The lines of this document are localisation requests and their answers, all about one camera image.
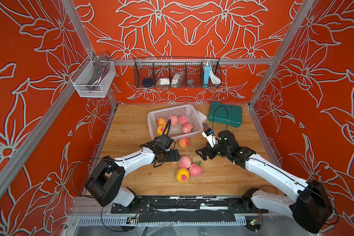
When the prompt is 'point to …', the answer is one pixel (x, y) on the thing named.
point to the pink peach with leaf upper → (187, 128)
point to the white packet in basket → (175, 81)
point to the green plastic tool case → (234, 113)
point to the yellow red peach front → (182, 175)
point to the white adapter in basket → (164, 81)
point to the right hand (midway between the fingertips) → (199, 147)
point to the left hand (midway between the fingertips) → (174, 156)
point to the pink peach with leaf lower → (195, 169)
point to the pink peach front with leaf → (174, 119)
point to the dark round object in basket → (147, 82)
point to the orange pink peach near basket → (184, 142)
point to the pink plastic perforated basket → (161, 117)
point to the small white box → (201, 117)
